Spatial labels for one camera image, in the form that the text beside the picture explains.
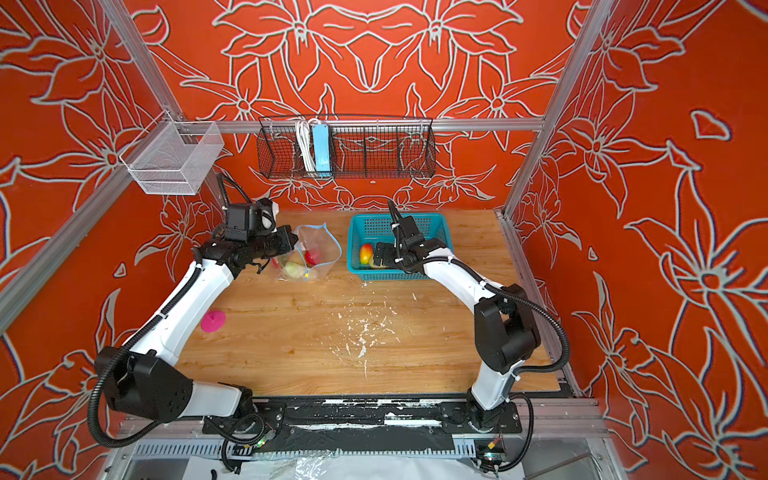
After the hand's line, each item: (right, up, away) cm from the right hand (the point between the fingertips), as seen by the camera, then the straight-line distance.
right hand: (382, 255), depth 89 cm
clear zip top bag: (-21, +2, +5) cm, 22 cm away
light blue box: (-19, +32, 0) cm, 37 cm away
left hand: (-23, +6, -9) cm, 26 cm away
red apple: (-25, -2, +9) cm, 26 cm away
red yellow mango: (-6, +1, +14) cm, 16 cm away
